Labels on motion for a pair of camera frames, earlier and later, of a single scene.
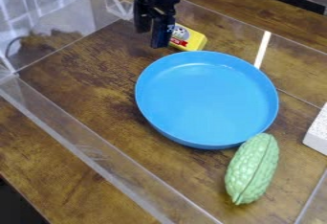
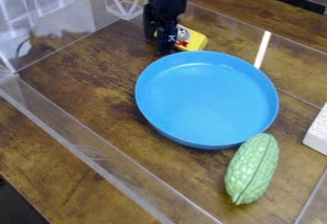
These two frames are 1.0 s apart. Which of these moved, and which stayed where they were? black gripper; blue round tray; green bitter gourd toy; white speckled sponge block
Moved: black gripper
Stayed: green bitter gourd toy; white speckled sponge block; blue round tray
